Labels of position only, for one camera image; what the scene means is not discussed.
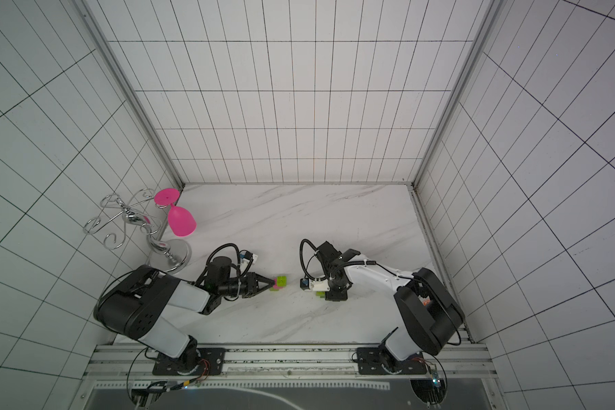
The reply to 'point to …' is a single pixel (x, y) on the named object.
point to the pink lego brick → (275, 286)
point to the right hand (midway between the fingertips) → (332, 281)
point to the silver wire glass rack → (166, 255)
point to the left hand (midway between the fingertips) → (270, 287)
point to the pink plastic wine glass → (179, 220)
